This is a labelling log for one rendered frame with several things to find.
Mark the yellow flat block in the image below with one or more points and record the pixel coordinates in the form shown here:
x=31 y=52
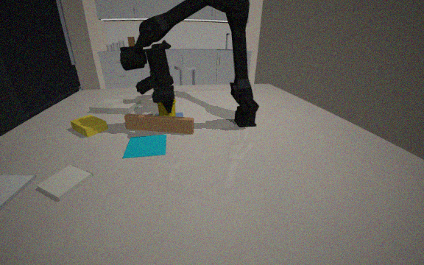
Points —
x=89 y=125

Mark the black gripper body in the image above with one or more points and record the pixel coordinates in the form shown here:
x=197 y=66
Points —
x=164 y=80

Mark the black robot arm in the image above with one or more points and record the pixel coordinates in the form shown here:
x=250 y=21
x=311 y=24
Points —
x=155 y=28

